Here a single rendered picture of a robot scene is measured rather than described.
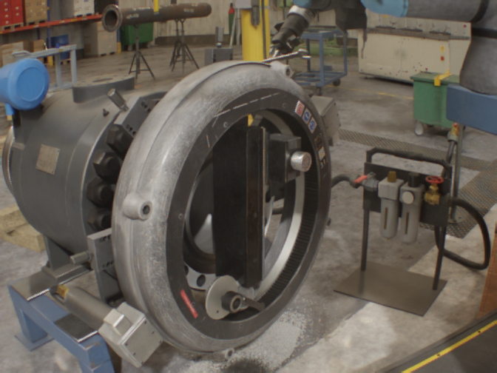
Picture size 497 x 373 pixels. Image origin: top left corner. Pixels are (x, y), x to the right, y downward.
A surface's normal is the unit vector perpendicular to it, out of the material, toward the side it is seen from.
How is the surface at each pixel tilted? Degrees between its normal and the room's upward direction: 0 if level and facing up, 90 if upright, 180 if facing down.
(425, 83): 90
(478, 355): 0
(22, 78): 90
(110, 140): 68
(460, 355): 0
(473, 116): 90
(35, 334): 90
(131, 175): 60
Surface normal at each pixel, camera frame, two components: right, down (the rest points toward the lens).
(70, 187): -0.60, -0.01
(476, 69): -0.89, -0.18
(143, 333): 0.79, 0.18
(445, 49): -0.81, 0.23
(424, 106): -0.56, 0.30
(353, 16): 0.30, 0.62
